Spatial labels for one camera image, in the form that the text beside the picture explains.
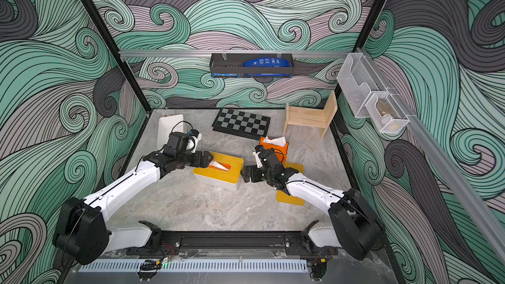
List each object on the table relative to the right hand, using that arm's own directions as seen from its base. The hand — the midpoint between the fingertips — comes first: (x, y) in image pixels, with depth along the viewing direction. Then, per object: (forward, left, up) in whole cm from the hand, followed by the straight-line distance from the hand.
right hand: (251, 170), depth 86 cm
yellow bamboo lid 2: (-9, -14, -8) cm, 18 cm away
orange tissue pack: (+1, +15, +2) cm, 15 cm away
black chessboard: (+32, +5, -5) cm, 33 cm away
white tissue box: (-6, +15, -1) cm, 16 cm away
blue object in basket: (+42, -8, +29) cm, 51 cm away
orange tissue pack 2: (+14, -14, 0) cm, 20 cm away
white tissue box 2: (+32, +48, -5) cm, 58 cm away
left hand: (+5, +20, +7) cm, 22 cm away
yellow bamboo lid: (-3, +8, +2) cm, 9 cm away
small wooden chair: (+32, -34, 0) cm, 46 cm away
